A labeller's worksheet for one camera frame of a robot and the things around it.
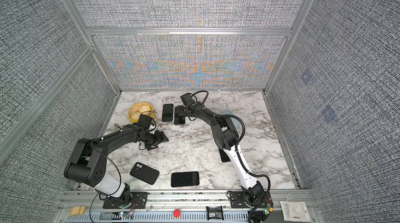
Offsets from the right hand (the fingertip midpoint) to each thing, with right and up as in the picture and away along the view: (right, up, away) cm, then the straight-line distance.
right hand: (182, 111), depth 107 cm
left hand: (-9, -17, -16) cm, 25 cm away
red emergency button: (+2, -43, -38) cm, 57 cm away
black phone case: (-10, -1, 0) cm, 10 cm away
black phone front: (+6, -24, -46) cm, 52 cm away
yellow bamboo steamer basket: (-27, +2, -4) cm, 27 cm away
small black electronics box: (+19, -43, -38) cm, 60 cm away
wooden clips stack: (-42, -42, -38) cm, 71 cm away
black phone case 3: (-17, -31, -25) cm, 44 cm away
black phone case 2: (-2, -6, 0) cm, 6 cm away
